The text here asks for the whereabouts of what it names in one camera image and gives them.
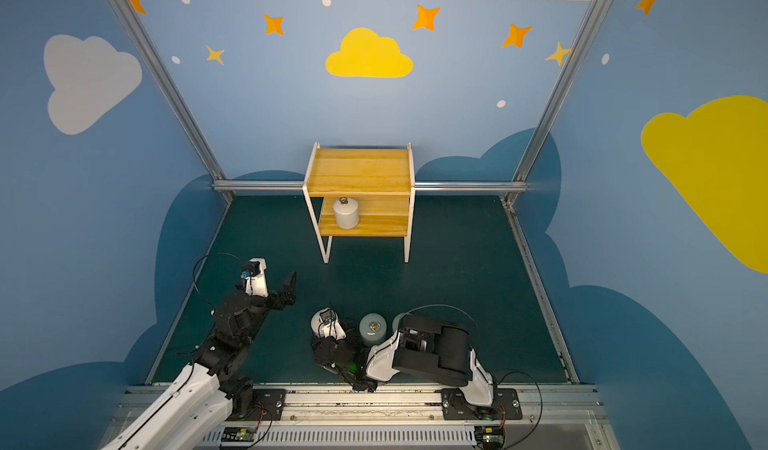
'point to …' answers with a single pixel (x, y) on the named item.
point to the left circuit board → (238, 434)
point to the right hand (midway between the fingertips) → (329, 324)
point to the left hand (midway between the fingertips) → (277, 270)
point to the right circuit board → (489, 437)
